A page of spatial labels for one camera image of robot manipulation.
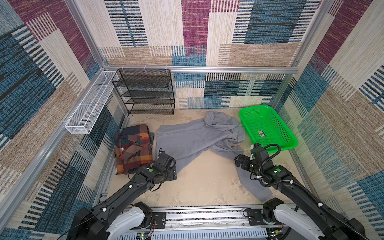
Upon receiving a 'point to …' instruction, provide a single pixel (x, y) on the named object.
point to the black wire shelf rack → (145, 91)
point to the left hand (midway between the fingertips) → (169, 171)
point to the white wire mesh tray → (83, 119)
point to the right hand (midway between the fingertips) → (242, 163)
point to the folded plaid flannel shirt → (133, 148)
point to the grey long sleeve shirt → (217, 132)
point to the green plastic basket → (264, 126)
